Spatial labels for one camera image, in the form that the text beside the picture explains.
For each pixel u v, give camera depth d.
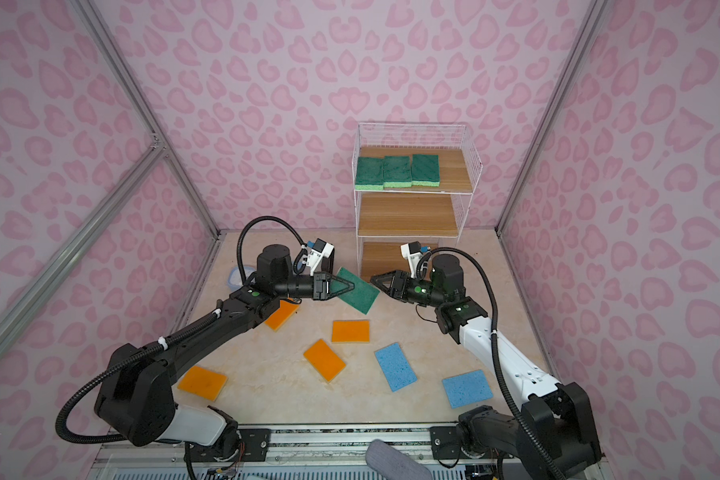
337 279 0.72
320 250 0.70
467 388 0.81
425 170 0.75
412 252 0.71
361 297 0.73
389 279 0.70
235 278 1.03
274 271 0.62
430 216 0.90
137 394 0.42
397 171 0.75
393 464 0.68
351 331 0.94
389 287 0.69
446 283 0.60
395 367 0.84
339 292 0.71
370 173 0.74
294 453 0.73
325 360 0.88
